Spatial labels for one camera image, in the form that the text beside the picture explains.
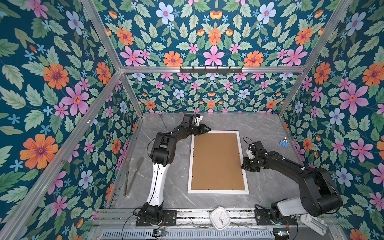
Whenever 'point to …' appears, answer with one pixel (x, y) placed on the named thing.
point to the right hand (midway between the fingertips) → (242, 166)
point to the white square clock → (219, 219)
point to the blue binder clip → (284, 143)
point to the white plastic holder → (316, 224)
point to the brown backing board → (216, 162)
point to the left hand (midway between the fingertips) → (211, 125)
